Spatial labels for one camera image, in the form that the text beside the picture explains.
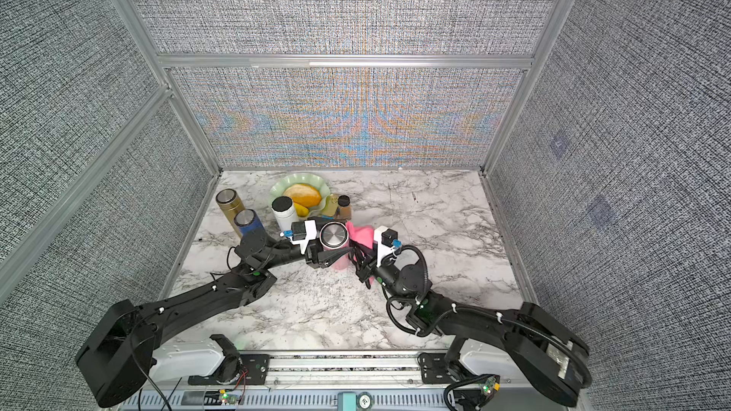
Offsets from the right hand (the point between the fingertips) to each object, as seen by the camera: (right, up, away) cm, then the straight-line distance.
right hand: (351, 236), depth 70 cm
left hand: (0, +2, -7) cm, 7 cm away
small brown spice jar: (-4, +4, +32) cm, 33 cm away
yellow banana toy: (-19, +5, +29) cm, 35 cm away
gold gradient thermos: (-36, +8, +13) cm, 39 cm away
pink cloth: (+2, +1, -2) cm, 3 cm away
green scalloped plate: (-29, +14, +36) cm, 48 cm away
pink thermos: (-4, +1, -9) cm, 10 cm away
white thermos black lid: (-20, +6, +10) cm, 23 cm away
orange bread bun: (-19, +11, +33) cm, 39 cm away
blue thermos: (-29, +3, +8) cm, 30 cm away
